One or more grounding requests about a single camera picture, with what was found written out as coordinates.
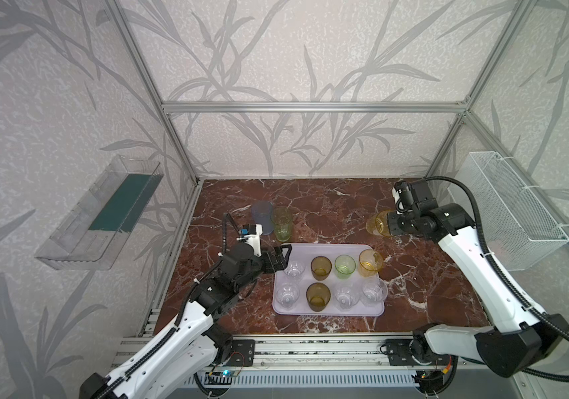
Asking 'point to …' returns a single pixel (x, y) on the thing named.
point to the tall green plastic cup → (281, 219)
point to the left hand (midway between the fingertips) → (282, 250)
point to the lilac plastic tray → (329, 280)
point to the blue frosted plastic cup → (263, 214)
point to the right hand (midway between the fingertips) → (393, 219)
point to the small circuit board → (224, 373)
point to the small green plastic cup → (344, 265)
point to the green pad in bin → (121, 212)
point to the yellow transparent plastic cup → (370, 261)
